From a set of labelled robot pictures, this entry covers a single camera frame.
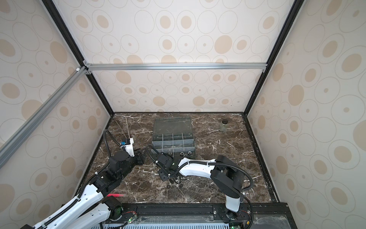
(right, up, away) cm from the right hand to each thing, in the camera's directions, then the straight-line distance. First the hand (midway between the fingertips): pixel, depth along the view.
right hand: (164, 174), depth 85 cm
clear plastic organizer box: (+4, +21, +15) cm, 27 cm away
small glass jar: (+41, +29, +18) cm, 53 cm away
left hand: (-7, +17, -9) cm, 21 cm away
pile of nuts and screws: (+7, -5, +2) cm, 9 cm away
